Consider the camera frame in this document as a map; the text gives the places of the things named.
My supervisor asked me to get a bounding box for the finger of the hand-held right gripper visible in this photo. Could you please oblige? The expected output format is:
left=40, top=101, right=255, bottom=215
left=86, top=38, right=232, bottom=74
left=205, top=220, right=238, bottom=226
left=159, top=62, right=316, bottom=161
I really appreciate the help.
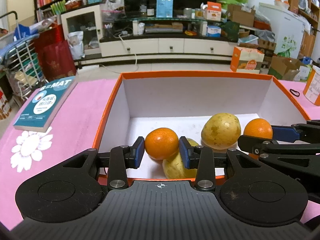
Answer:
left=271, top=119, right=320, bottom=143
left=237, top=134, right=320, bottom=155

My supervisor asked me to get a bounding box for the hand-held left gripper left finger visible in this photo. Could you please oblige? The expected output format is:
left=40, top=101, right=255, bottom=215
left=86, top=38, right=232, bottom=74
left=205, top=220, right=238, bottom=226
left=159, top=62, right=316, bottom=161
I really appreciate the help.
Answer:
left=62, top=137, right=145, bottom=190

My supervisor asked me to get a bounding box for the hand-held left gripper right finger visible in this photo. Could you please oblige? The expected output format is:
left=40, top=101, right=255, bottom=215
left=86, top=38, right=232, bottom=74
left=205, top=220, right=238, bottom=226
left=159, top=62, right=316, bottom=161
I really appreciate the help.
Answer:
left=179, top=136, right=263, bottom=191

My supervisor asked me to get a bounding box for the yellow pear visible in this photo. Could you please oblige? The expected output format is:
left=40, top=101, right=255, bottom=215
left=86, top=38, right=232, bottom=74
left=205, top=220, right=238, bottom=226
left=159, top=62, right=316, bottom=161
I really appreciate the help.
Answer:
left=162, top=138, right=200, bottom=180
left=201, top=113, right=242, bottom=150

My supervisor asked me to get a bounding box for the small mandarin orange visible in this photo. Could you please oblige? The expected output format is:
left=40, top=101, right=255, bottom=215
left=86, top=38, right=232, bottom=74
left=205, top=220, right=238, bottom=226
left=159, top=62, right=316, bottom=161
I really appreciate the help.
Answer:
left=144, top=127, right=180, bottom=161

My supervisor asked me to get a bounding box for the large orange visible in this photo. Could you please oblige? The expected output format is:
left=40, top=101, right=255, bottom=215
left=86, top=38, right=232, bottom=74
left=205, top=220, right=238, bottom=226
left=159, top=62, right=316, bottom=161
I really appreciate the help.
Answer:
left=243, top=118, right=273, bottom=140

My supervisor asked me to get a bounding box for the orange cardboard box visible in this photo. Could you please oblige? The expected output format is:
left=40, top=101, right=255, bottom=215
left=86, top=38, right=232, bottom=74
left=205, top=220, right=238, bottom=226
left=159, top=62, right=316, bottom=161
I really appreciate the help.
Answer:
left=92, top=71, right=313, bottom=180

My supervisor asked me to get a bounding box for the orange white canister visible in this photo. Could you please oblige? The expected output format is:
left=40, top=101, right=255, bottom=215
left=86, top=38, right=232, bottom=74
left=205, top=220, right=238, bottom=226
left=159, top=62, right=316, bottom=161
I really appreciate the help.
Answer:
left=303, top=65, right=320, bottom=107

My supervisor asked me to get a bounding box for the green printed cardboard box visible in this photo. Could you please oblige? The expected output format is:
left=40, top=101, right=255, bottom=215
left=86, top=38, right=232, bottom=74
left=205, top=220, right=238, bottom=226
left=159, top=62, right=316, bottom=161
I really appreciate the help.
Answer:
left=269, top=56, right=308, bottom=81

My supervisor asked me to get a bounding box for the orange fruit carton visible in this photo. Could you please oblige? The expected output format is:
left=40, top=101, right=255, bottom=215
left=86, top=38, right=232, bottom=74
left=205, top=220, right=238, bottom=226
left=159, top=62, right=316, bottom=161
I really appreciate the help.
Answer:
left=230, top=46, right=265, bottom=74

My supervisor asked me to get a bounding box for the white small refrigerator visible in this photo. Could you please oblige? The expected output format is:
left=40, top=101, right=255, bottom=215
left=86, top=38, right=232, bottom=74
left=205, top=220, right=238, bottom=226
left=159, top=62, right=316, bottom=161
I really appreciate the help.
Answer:
left=259, top=2, right=312, bottom=59

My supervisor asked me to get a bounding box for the white television cabinet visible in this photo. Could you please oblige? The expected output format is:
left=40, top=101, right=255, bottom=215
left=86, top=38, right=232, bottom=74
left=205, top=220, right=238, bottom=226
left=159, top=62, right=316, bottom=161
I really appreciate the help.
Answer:
left=100, top=17, right=240, bottom=58

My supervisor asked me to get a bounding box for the teal paperback book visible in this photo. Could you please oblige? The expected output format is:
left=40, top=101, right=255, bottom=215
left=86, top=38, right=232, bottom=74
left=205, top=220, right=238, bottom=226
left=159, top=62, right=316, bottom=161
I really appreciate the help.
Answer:
left=13, top=76, right=78, bottom=133

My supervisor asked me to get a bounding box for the dark green box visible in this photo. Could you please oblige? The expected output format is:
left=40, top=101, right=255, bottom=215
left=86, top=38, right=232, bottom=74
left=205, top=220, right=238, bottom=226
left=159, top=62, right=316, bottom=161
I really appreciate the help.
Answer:
left=221, top=21, right=240, bottom=43

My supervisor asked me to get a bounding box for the red gift bag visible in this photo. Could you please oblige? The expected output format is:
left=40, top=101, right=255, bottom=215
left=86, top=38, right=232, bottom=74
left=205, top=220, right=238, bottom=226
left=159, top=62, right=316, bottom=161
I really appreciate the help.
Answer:
left=35, top=25, right=77, bottom=82

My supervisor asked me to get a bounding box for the blue tissue box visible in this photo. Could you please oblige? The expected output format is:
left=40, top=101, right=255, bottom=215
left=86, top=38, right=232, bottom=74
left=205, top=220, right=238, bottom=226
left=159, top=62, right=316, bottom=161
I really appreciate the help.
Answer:
left=206, top=26, right=222, bottom=37

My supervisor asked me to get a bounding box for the open brown cardboard box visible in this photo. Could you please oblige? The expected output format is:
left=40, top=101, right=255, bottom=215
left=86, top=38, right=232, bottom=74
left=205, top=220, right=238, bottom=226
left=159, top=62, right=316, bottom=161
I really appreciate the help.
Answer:
left=227, top=4, right=256, bottom=27

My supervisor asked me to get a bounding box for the white plastic bag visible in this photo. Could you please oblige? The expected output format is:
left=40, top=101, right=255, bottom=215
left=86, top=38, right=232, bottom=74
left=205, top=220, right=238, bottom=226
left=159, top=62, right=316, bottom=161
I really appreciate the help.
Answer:
left=67, top=31, right=85, bottom=59

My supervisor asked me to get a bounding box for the wooden shelf unit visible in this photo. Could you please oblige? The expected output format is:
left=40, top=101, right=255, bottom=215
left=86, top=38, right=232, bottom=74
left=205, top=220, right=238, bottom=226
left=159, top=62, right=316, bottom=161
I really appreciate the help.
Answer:
left=289, top=0, right=320, bottom=30

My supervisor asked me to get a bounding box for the white glass-door cabinet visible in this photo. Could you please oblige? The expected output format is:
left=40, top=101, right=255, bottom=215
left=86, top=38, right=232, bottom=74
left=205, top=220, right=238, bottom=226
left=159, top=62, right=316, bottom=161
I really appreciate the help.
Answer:
left=61, top=4, right=103, bottom=59

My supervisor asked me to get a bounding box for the orange white snack box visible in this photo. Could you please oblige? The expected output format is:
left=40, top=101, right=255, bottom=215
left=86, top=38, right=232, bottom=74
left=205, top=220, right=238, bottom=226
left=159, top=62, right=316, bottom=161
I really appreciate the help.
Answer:
left=204, top=2, right=222, bottom=21

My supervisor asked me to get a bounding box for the red snack carton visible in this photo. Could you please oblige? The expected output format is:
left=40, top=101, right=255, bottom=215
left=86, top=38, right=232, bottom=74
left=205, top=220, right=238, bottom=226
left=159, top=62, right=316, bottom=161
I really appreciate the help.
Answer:
left=0, top=87, right=13, bottom=120

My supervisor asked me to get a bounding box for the blue packet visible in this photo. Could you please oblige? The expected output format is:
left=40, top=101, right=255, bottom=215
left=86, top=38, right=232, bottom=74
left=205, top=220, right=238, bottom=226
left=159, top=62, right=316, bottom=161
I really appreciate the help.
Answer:
left=156, top=0, right=174, bottom=18

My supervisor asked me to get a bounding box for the blue bag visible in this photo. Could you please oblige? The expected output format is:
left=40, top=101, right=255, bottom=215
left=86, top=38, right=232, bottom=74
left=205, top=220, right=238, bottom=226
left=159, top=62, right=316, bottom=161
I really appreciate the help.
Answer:
left=14, top=24, right=40, bottom=42

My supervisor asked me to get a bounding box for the standing air conditioner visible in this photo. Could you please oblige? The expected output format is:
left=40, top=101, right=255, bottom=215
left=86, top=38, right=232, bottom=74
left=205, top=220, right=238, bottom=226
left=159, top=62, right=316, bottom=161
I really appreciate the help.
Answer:
left=6, top=0, right=34, bottom=28

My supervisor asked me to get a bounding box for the white power cable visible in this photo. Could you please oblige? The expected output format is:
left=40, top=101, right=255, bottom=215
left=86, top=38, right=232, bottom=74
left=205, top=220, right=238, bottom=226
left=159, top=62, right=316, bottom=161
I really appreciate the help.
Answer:
left=100, top=34, right=138, bottom=68

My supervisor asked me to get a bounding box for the metal wire rack cart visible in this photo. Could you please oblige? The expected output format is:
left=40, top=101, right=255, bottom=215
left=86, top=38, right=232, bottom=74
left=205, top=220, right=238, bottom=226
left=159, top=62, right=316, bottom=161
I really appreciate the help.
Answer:
left=0, top=34, right=48, bottom=100

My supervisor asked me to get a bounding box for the black trolley handle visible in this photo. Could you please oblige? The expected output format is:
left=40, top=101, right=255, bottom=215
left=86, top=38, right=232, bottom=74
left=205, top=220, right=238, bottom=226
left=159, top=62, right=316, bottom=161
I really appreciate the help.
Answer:
left=0, top=11, right=19, bottom=30

